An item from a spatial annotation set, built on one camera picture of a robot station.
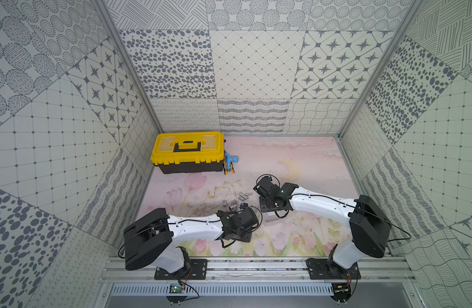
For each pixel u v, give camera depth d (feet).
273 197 2.02
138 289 2.30
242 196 3.07
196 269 2.41
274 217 2.30
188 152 3.04
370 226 1.43
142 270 1.49
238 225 2.08
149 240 1.41
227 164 3.42
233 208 2.89
